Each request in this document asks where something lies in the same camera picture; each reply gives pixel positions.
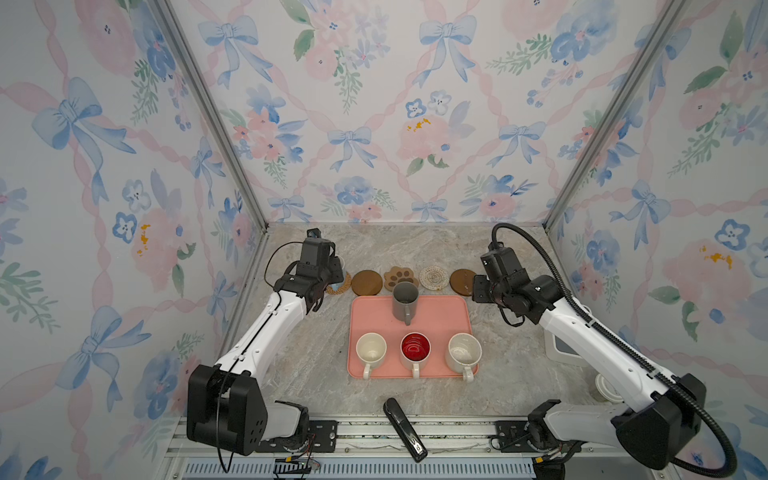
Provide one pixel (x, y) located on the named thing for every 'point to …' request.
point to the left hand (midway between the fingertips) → (332, 261)
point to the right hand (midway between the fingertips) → (482, 282)
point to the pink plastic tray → (439, 318)
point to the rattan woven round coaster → (343, 288)
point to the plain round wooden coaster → (366, 283)
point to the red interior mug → (415, 348)
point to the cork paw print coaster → (397, 275)
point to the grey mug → (405, 301)
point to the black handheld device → (405, 430)
